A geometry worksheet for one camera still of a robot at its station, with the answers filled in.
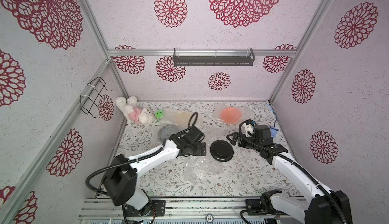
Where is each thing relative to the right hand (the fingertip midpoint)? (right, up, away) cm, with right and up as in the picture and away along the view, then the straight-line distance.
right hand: (231, 135), depth 82 cm
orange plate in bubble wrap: (+8, +12, +29) cm, 32 cm away
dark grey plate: (-3, -11, +12) cm, 17 cm away
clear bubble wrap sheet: (-18, -18, +4) cm, 26 cm away
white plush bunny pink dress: (-59, +13, +16) cm, 63 cm away
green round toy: (-44, +12, +25) cm, 52 cm away
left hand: (-19, -8, +1) cm, 20 cm away
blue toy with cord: (+28, +2, +10) cm, 30 cm away
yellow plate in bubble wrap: (-33, +10, +27) cm, 43 cm away
